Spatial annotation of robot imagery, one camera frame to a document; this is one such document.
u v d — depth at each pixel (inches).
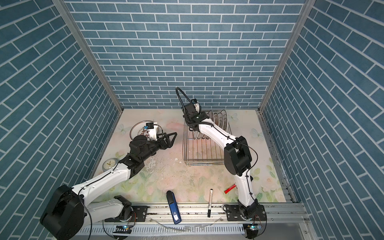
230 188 31.8
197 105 32.5
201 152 37.4
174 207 28.4
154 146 27.1
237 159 20.7
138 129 42.3
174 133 29.5
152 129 27.7
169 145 27.7
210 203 30.2
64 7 27.9
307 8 28.4
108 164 34.1
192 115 27.8
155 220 29.0
